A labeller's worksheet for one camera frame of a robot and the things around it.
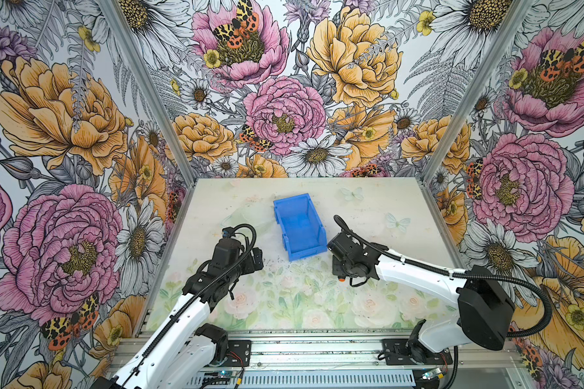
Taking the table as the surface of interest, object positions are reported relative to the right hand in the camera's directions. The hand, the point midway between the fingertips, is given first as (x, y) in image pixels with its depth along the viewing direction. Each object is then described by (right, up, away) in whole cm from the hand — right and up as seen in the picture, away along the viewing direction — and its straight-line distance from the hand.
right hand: (341, 272), depth 84 cm
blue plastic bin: (-13, +12, +21) cm, 27 cm away
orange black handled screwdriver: (0, -1, -3) cm, 3 cm away
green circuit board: (-36, -26, -13) cm, 46 cm away
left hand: (-31, +4, -3) cm, 32 cm away
